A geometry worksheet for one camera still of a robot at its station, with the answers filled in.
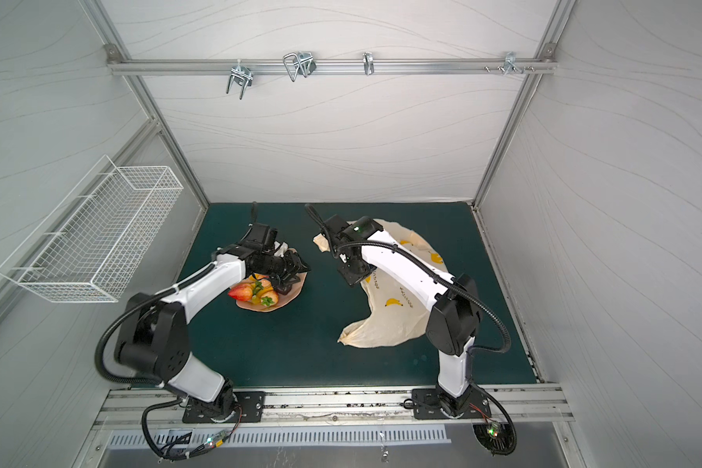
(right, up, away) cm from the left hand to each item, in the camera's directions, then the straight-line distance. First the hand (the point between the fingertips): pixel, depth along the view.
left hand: (305, 273), depth 86 cm
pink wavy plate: (-8, -9, +3) cm, 12 cm away
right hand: (+16, +1, -4) cm, 17 cm away
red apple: (-19, -5, -2) cm, 20 cm away
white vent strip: (-38, -38, -17) cm, 56 cm away
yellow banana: (-15, -8, 0) cm, 17 cm away
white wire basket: (-48, +10, -17) cm, 52 cm away
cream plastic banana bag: (+26, -10, -10) cm, 29 cm away
